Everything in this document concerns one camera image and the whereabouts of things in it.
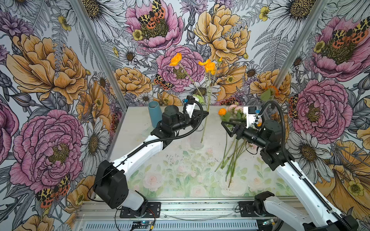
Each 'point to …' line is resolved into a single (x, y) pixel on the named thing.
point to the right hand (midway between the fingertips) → (224, 125)
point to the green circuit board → (140, 224)
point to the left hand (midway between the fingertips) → (207, 116)
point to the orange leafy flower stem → (266, 96)
